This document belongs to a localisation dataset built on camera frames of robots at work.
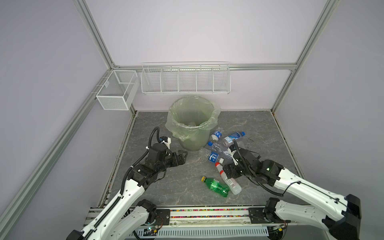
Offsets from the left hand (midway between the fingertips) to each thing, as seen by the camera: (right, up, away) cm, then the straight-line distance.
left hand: (180, 156), depth 75 cm
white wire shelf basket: (+3, +47, +23) cm, 53 cm away
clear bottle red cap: (+27, -15, +4) cm, 32 cm away
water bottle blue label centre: (+18, -3, +14) cm, 23 cm away
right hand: (+26, -6, +1) cm, 26 cm away
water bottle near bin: (+22, +9, +25) cm, 34 cm away
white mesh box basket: (-44, +39, +24) cm, 64 cm away
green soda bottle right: (+19, -17, +3) cm, 25 cm away
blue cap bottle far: (+29, +6, +21) cm, 36 cm away
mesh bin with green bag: (+4, +19, +25) cm, 32 cm away
